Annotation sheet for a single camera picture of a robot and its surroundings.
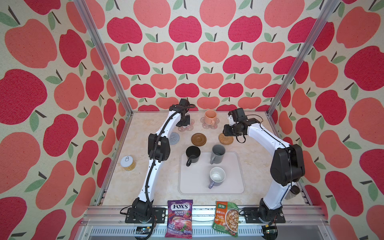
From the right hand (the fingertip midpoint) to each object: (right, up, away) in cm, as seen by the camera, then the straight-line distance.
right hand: (229, 130), depth 94 cm
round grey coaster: (-37, -6, +11) cm, 39 cm away
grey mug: (-8, -15, -2) cm, 17 cm away
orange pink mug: (-10, +10, +18) cm, 23 cm away
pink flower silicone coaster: (-12, +3, +18) cm, 22 cm away
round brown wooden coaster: (-19, -7, +11) cm, 23 cm away
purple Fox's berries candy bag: (-30, -42, -23) cm, 56 cm away
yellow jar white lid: (-63, -19, -5) cm, 66 cm away
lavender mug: (-9, -26, -7) cm, 29 cm away
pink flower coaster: (-26, +1, +17) cm, 31 cm away
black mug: (-23, -14, -3) cm, 27 cm away
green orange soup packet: (-7, -42, -21) cm, 48 cm away
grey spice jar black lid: (+28, -29, -20) cm, 45 cm away
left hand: (-27, +4, +11) cm, 29 cm away
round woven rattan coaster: (0, -7, +11) cm, 13 cm away
